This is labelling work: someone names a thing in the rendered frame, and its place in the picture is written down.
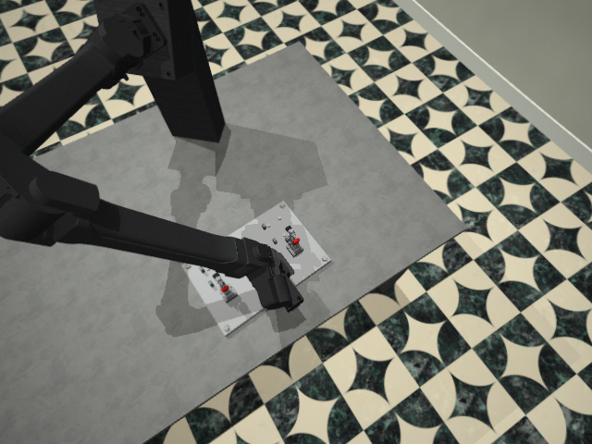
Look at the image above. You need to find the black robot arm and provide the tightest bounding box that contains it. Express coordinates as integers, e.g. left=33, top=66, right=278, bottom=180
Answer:
left=0, top=2, right=303, bottom=313

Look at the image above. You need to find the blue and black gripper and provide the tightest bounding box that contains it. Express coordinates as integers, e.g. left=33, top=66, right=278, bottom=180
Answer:
left=247, top=253, right=294, bottom=283

